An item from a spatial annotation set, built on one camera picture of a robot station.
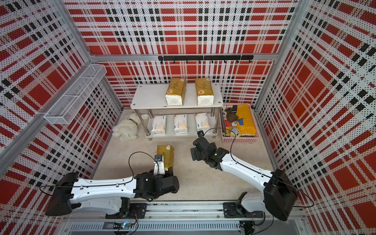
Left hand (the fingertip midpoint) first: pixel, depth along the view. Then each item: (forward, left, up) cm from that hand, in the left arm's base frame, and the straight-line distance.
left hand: (169, 169), depth 77 cm
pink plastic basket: (+43, -38, -1) cm, 58 cm away
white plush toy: (+29, +33, -3) cm, 43 cm away
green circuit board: (-24, +20, -9) cm, 32 cm away
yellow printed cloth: (+34, -49, -4) cm, 60 cm away
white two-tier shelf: (+32, +11, +23) cm, 40 cm away
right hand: (+12, -19, +2) cm, 22 cm away
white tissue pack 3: (+31, -19, +1) cm, 36 cm away
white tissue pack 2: (+31, -4, +1) cm, 31 cm away
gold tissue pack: (+8, +1, +7) cm, 10 cm away
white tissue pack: (+29, +10, 0) cm, 31 cm away
